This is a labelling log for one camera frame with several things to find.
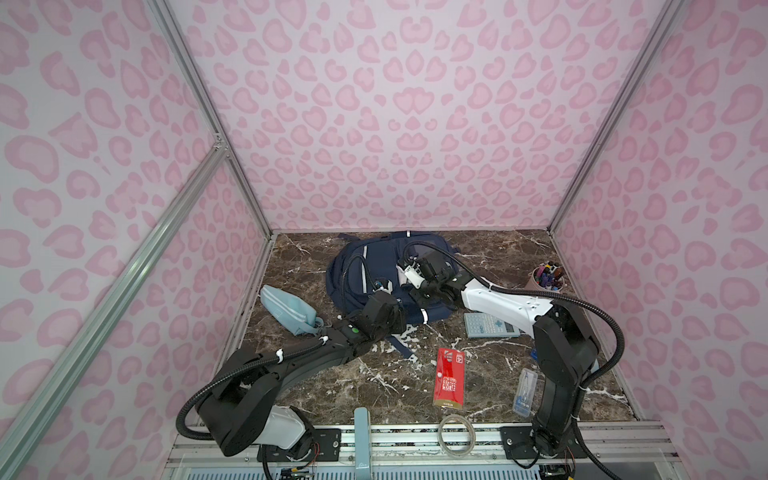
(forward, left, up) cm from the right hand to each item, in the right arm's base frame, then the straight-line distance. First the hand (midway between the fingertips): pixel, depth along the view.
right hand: (416, 284), depth 91 cm
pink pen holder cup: (+3, -39, +1) cm, 40 cm away
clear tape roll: (-40, -13, -9) cm, 43 cm away
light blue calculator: (-8, -22, -10) cm, 26 cm away
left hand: (-9, +4, +1) cm, 10 cm away
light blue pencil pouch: (-7, +38, -6) cm, 39 cm away
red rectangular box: (-24, -9, -11) cm, 28 cm away
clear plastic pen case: (-28, -29, -10) cm, 41 cm away
